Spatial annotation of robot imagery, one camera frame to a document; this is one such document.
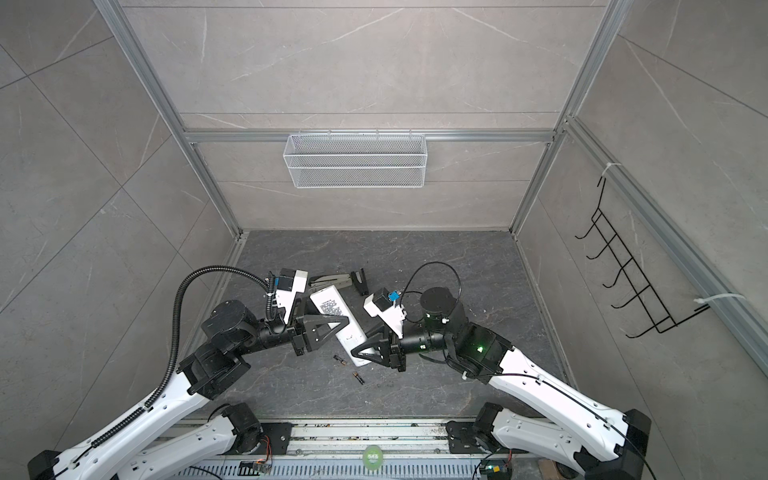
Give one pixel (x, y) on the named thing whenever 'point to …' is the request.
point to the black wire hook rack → (628, 265)
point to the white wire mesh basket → (355, 160)
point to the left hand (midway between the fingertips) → (345, 312)
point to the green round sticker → (372, 457)
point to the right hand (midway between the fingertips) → (358, 346)
